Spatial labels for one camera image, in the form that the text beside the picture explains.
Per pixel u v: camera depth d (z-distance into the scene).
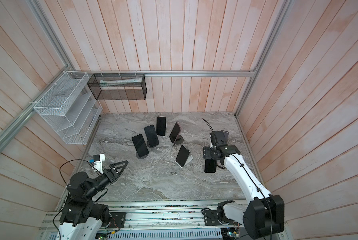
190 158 0.94
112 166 0.60
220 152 0.57
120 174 0.61
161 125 1.02
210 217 0.73
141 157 0.93
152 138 0.97
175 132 0.98
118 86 1.04
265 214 0.39
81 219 0.51
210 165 0.84
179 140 1.04
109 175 0.59
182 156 0.89
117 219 0.73
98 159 0.64
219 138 0.64
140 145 0.89
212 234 0.70
